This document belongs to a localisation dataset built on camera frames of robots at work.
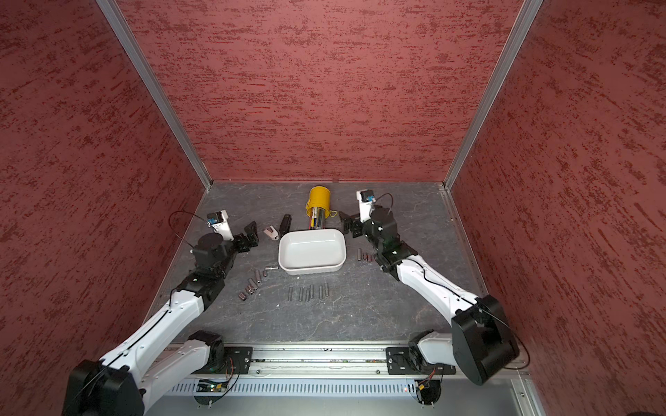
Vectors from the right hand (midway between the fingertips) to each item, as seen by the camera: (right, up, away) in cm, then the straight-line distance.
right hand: (350, 213), depth 82 cm
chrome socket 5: (-21, -28, +5) cm, 35 cm away
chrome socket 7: (-35, -27, +4) cm, 44 cm away
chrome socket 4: (-17, -28, +5) cm, 33 cm away
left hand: (-35, -5, 0) cm, 36 cm away
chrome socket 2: (-10, -28, +5) cm, 30 cm away
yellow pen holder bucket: (-12, +6, +24) cm, 28 cm away
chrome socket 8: (-37, -28, +3) cm, 46 cm away
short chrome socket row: (+6, -17, +15) cm, 23 cm away
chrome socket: (-8, -27, +6) cm, 29 cm away
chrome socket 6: (-33, -23, +8) cm, 41 cm away
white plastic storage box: (-15, -15, +17) cm, 27 cm away
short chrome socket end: (+8, -17, +13) cm, 23 cm away
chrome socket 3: (-15, -28, +4) cm, 32 cm away
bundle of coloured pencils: (-13, -3, +24) cm, 27 cm away
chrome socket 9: (+4, -16, +15) cm, 22 cm away
